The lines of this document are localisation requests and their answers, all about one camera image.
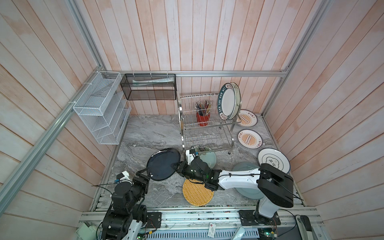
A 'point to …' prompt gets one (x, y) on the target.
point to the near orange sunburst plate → (250, 139)
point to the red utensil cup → (203, 120)
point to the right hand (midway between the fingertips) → (169, 166)
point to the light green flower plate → (207, 155)
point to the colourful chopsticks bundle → (203, 109)
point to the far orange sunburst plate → (246, 118)
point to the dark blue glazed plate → (159, 163)
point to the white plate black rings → (275, 158)
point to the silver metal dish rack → (202, 129)
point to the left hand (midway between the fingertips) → (152, 174)
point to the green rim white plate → (227, 101)
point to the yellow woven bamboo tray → (196, 193)
